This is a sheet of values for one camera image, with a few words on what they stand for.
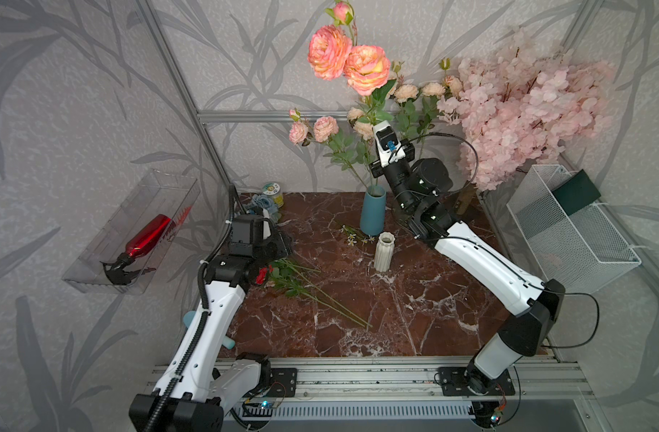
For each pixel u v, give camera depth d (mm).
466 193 1050
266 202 1008
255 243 560
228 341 789
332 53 389
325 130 722
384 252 864
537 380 748
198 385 381
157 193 775
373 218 968
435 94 825
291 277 915
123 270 595
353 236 1040
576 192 718
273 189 1118
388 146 478
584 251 592
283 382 733
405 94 827
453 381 737
